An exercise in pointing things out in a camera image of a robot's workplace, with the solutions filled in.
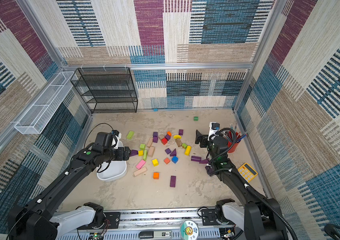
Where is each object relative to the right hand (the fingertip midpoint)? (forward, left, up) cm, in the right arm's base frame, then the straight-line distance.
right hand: (206, 132), depth 84 cm
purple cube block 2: (+7, +31, -16) cm, 35 cm away
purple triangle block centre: (-3, +18, -17) cm, 25 cm away
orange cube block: (-17, +28, -18) cm, 38 cm away
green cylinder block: (+27, +1, -18) cm, 32 cm away
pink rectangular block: (-10, +38, -18) cm, 44 cm away
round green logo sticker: (-44, +12, -10) cm, 47 cm away
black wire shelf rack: (+39, +65, +1) cm, 76 cm away
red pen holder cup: (-1, -17, -7) cm, 18 cm away
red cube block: (+6, +25, -18) cm, 31 cm away
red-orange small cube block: (-8, +23, -18) cm, 30 cm away
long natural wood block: (-14, +38, -18) cm, 44 cm away
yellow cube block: (-10, +29, -16) cm, 35 cm away
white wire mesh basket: (-1, +83, +16) cm, 84 cm away
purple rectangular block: (-20, +19, -18) cm, 33 cm away
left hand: (-9, +44, -3) cm, 45 cm away
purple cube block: (-1, +22, -18) cm, 28 cm away
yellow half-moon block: (+9, +16, -17) cm, 25 cm away
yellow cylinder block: (-1, +9, -17) cm, 19 cm away
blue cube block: (-7, +17, -18) cm, 26 cm away
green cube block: (+1, +38, -16) cm, 42 cm away
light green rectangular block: (+12, +48, -17) cm, 53 cm away
